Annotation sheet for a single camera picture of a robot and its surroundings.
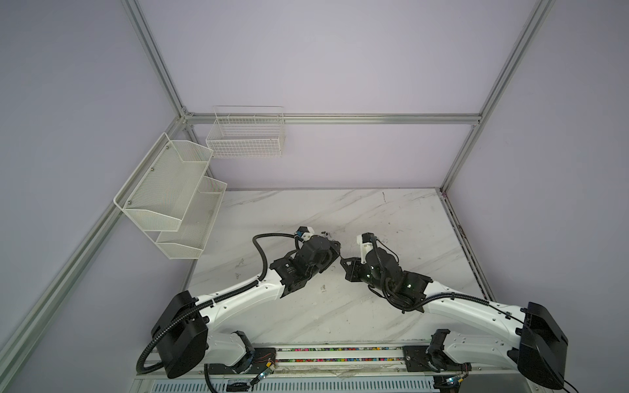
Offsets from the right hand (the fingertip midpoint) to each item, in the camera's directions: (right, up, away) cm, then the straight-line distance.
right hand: (338, 262), depth 76 cm
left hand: (+1, +5, +1) cm, 6 cm away
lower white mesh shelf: (-54, +5, +12) cm, 56 cm away
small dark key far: (-4, +7, +28) cm, 29 cm away
